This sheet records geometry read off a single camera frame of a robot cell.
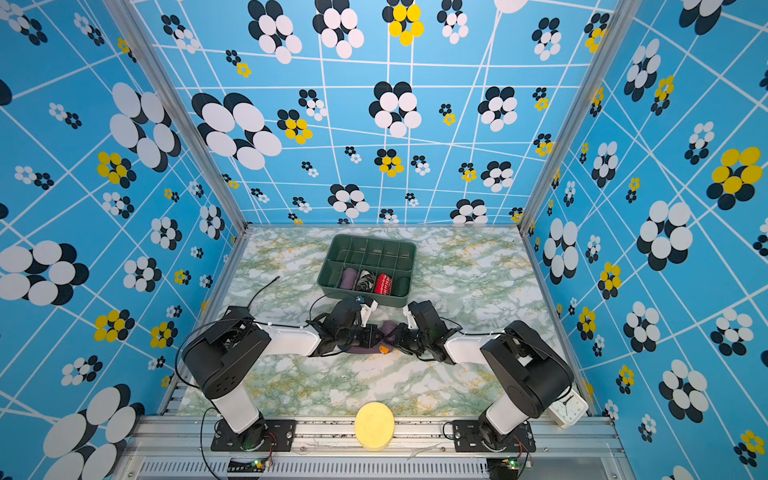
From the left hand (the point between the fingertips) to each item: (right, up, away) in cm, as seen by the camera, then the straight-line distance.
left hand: (387, 338), depth 89 cm
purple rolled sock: (-13, +17, +9) cm, 23 cm away
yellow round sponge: (-3, -17, -17) cm, 24 cm away
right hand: (0, -1, -1) cm, 1 cm away
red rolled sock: (-2, +16, +7) cm, 17 cm away
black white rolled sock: (-7, +17, +7) cm, 19 cm away
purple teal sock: (0, +3, -2) cm, 4 cm away
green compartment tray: (+2, +24, +13) cm, 27 cm away
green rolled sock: (+4, +15, +6) cm, 17 cm away
